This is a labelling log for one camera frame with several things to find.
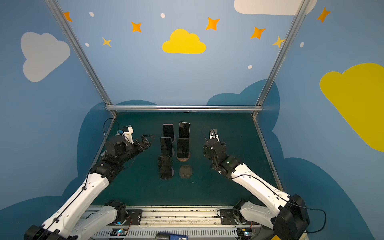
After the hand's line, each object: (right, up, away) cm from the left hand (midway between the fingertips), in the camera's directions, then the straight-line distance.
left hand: (152, 139), depth 75 cm
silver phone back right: (+15, +4, +22) cm, 27 cm away
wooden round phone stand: (+15, -15, +21) cm, 29 cm away
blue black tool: (+11, -43, -9) cm, 45 cm away
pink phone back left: (+5, +4, +20) cm, 21 cm away
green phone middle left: (+2, -7, +29) cm, 30 cm away
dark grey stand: (+16, -21, +16) cm, 31 cm away
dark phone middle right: (+15, -6, +13) cm, 21 cm away
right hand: (+33, -2, +5) cm, 33 cm away
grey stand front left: (+9, -20, +11) cm, 24 cm away
